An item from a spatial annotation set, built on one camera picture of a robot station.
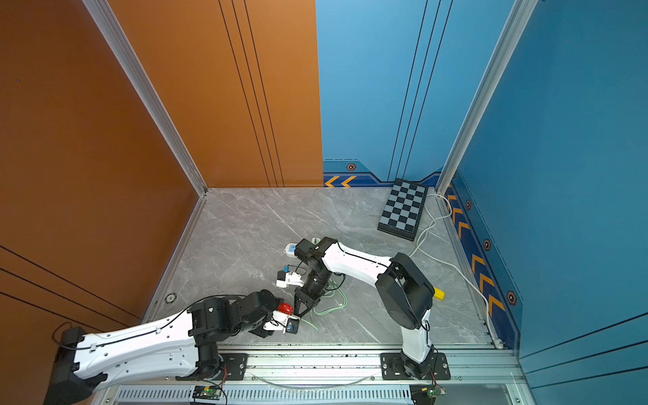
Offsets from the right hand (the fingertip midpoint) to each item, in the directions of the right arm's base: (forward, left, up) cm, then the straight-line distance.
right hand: (299, 313), depth 74 cm
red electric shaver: (+1, +3, +3) cm, 4 cm away
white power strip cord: (+20, -57, -11) cm, 61 cm away
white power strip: (+27, +7, -7) cm, 28 cm away
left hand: (+4, +6, 0) cm, 7 cm away
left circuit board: (-18, +25, -12) cm, 33 cm away
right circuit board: (-18, -36, -13) cm, 42 cm away
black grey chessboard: (+47, -40, -7) cm, 62 cm away
